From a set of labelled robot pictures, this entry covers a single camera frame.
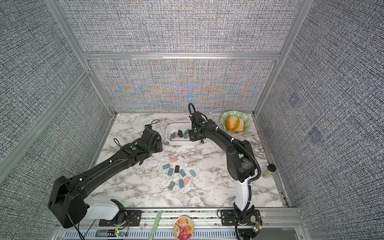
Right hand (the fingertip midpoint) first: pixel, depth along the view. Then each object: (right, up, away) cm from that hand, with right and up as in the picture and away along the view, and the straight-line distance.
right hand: (193, 132), depth 93 cm
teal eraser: (-14, -2, +12) cm, 19 cm away
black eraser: (-10, -1, +13) cm, 16 cm away
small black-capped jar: (+39, -21, -13) cm, 47 cm away
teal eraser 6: (-1, -24, -5) cm, 25 cm away
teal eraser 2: (-5, 0, +14) cm, 14 cm away
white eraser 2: (-6, -20, -1) cm, 21 cm away
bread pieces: (+28, +6, +10) cm, 30 cm away
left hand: (-18, -5, -10) cm, 21 cm away
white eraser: (-8, -17, +1) cm, 19 cm away
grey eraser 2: (-6, -3, +12) cm, 14 cm away
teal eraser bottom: (-7, -28, -9) cm, 31 cm away
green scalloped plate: (+36, +12, +19) cm, 42 cm away
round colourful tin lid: (-5, -43, -25) cm, 50 cm away
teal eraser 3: (-17, -21, -1) cm, 27 cm away
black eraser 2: (-10, -22, -3) cm, 24 cm away
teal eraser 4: (-14, -24, -4) cm, 28 cm away
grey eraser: (-16, -4, +13) cm, 21 cm away
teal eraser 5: (-7, -24, -5) cm, 25 cm away
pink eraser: (-12, -17, 0) cm, 21 cm away
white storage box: (-14, +3, +13) cm, 19 cm away
